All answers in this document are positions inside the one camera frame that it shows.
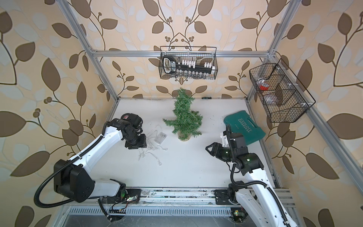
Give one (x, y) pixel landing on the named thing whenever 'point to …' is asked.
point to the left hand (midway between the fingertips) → (142, 144)
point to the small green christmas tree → (186, 122)
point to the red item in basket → (262, 88)
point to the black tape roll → (125, 117)
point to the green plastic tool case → (240, 122)
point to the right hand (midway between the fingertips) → (209, 150)
